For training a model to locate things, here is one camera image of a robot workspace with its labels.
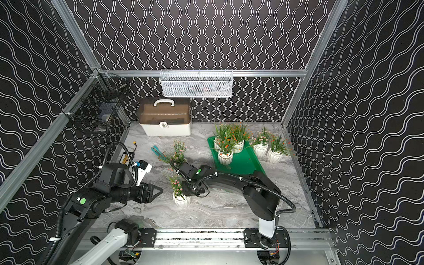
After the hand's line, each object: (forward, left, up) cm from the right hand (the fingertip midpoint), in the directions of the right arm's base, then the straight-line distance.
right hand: (186, 193), depth 82 cm
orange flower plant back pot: (+23, -20, +10) cm, 32 cm away
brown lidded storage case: (+45, +18, +9) cm, 50 cm away
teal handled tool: (+28, +22, -5) cm, 36 cm away
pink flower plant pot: (+18, +6, +5) cm, 20 cm away
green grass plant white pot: (+38, -19, +8) cm, 43 cm away
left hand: (-5, +9, +18) cm, 21 cm away
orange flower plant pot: (+28, -28, +1) cm, 40 cm away
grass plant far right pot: (+27, -51, +4) cm, 58 cm away
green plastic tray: (+22, -31, -6) cm, 38 cm away
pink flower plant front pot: (-5, +2, +2) cm, 5 cm away
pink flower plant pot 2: (+30, -41, +4) cm, 51 cm away
